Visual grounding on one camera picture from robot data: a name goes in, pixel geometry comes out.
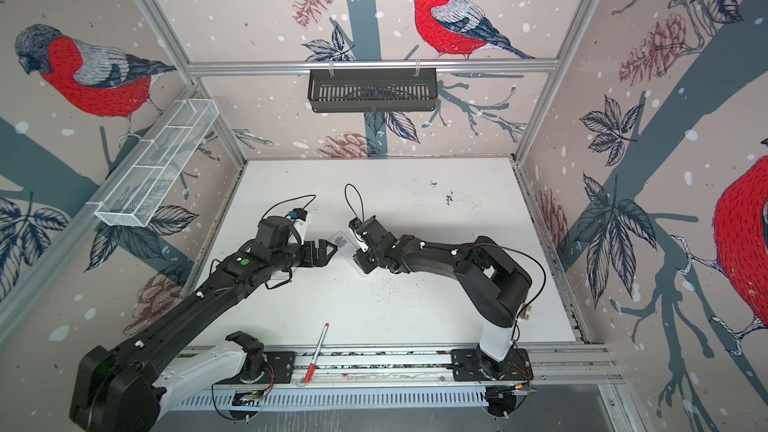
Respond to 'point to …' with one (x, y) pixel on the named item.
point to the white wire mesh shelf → (134, 196)
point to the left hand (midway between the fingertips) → (323, 247)
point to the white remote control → (343, 259)
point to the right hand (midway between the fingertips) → (360, 256)
